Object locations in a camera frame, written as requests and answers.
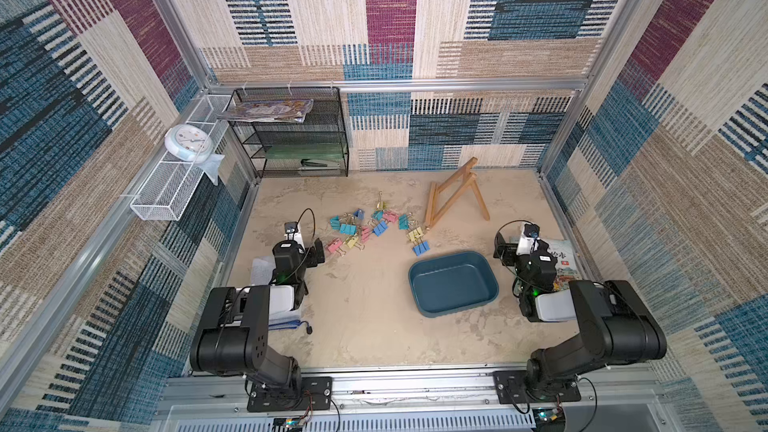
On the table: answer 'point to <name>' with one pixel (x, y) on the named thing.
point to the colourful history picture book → (567, 266)
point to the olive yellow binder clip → (381, 205)
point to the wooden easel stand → (465, 170)
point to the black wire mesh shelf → (313, 147)
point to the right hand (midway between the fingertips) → (518, 231)
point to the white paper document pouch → (281, 315)
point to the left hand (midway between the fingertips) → (302, 240)
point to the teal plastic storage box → (452, 282)
